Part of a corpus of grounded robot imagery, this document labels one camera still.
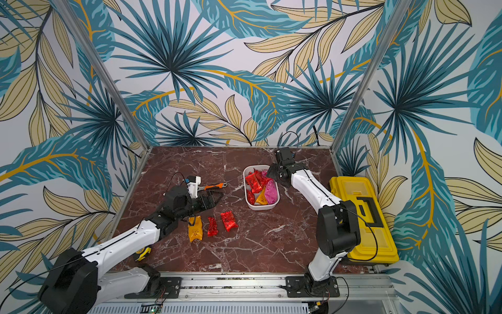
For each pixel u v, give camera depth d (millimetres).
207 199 722
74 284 398
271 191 935
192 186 748
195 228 852
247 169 1027
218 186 1006
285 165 675
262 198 950
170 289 694
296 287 730
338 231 463
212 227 858
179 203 629
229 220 885
